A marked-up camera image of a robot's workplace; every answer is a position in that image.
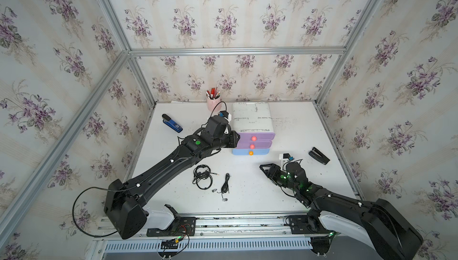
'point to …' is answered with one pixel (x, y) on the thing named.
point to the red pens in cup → (213, 94)
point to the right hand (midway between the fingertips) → (263, 169)
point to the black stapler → (319, 155)
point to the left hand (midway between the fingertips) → (240, 137)
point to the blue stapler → (172, 123)
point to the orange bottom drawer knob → (251, 153)
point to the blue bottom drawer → (245, 151)
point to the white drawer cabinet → (251, 116)
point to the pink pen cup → (212, 104)
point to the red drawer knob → (254, 138)
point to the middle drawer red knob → (252, 146)
